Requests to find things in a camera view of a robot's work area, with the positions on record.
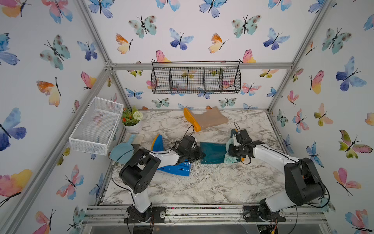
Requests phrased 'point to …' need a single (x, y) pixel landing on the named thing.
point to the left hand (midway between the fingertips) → (208, 154)
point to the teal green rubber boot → (214, 153)
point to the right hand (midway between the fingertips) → (230, 150)
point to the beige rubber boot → (207, 118)
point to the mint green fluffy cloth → (229, 159)
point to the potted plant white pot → (135, 128)
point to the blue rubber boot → (182, 168)
